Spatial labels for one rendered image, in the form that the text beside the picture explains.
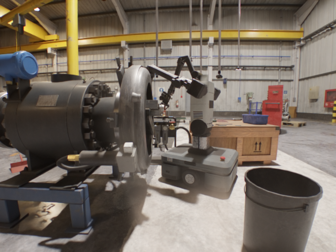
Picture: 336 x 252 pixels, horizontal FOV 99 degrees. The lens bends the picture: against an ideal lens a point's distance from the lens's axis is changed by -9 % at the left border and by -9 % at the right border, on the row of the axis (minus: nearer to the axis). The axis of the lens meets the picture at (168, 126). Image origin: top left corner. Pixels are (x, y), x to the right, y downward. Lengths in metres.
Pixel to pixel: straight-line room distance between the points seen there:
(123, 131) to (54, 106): 0.47
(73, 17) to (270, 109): 5.56
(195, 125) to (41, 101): 1.16
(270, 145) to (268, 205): 1.52
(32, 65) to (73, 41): 3.76
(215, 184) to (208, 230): 0.41
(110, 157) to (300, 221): 0.85
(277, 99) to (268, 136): 2.61
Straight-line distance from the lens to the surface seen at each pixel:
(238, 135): 2.01
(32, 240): 1.21
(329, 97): 11.56
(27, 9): 7.23
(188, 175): 1.43
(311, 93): 12.58
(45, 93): 1.22
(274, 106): 4.73
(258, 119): 2.27
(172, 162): 1.47
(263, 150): 2.23
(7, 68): 1.31
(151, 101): 1.03
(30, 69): 1.29
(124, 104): 0.84
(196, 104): 1.44
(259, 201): 0.81
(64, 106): 1.08
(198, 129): 1.46
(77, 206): 1.07
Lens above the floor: 0.70
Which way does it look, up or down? 7 degrees down
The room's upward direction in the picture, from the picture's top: straight up
